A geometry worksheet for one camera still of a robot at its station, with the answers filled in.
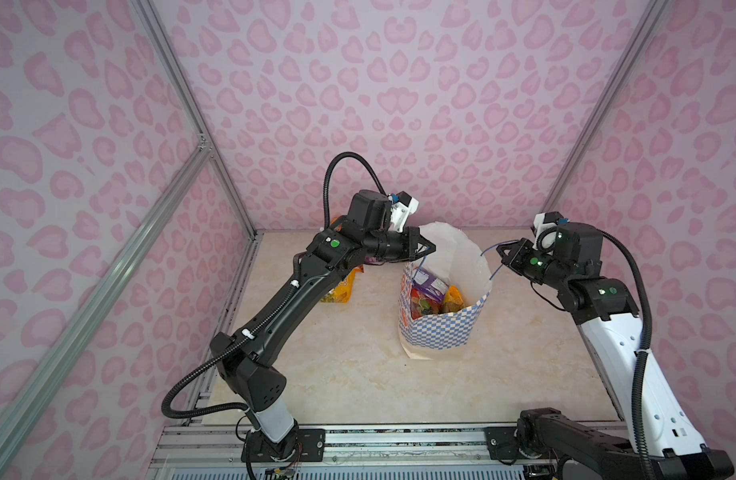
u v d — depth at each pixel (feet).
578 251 1.58
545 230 1.90
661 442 1.19
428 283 2.96
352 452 2.40
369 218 1.73
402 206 2.02
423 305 2.81
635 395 1.24
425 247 2.13
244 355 1.38
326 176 1.74
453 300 2.82
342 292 3.17
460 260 2.98
